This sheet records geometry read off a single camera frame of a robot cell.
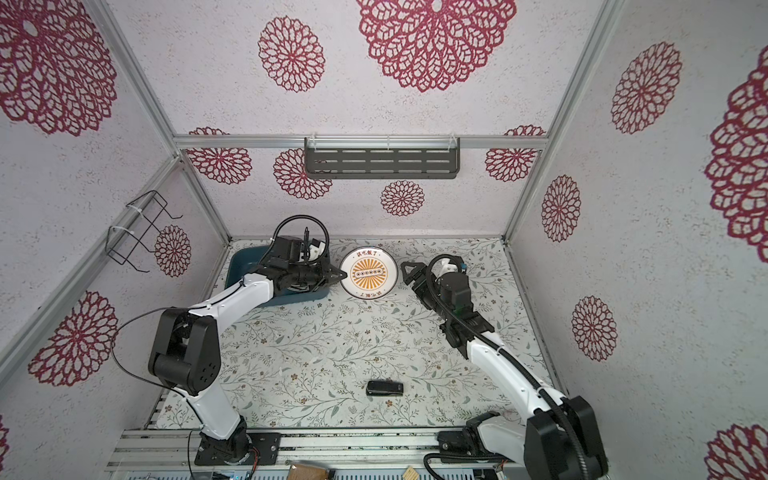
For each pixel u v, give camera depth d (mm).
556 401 418
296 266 769
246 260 1126
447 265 730
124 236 731
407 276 706
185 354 478
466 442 657
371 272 880
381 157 963
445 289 611
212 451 721
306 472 674
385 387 833
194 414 556
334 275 839
